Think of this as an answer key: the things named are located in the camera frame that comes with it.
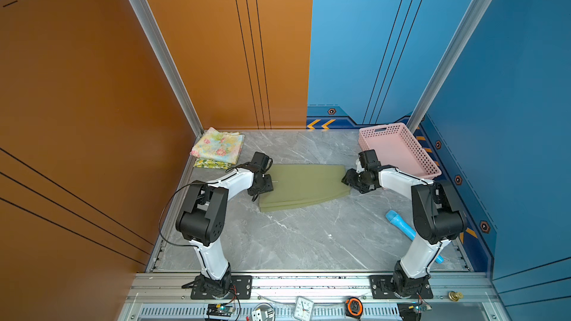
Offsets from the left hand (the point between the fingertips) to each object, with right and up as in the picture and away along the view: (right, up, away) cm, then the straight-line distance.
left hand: (267, 184), depth 98 cm
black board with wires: (+50, -37, -27) cm, 67 cm away
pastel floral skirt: (-25, +17, +11) cm, 33 cm away
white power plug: (+1, -32, -36) cm, 48 cm away
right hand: (+35, +1, 0) cm, 35 cm away
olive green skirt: (+16, -1, -1) cm, 16 cm away
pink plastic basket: (+63, +17, +13) cm, 67 cm away
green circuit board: (-12, -36, -27) cm, 47 cm away
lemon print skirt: (-29, +9, +8) cm, 31 cm away
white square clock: (+15, -34, -30) cm, 48 cm away
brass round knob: (+63, -31, -28) cm, 76 cm away
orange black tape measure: (+30, -33, -31) cm, 54 cm away
